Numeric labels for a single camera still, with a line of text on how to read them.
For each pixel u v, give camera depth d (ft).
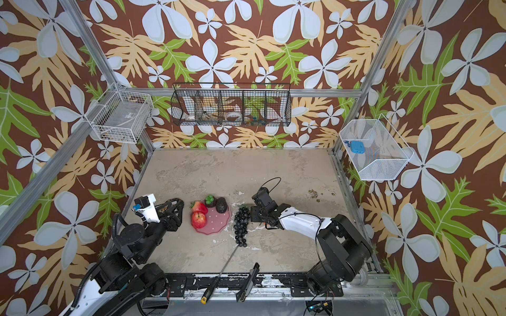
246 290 2.36
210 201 2.98
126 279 1.60
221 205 2.96
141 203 1.81
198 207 2.96
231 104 3.18
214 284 2.41
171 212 1.96
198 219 2.77
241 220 2.84
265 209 2.27
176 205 2.09
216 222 2.98
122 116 2.85
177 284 2.42
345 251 1.43
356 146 2.83
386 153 2.56
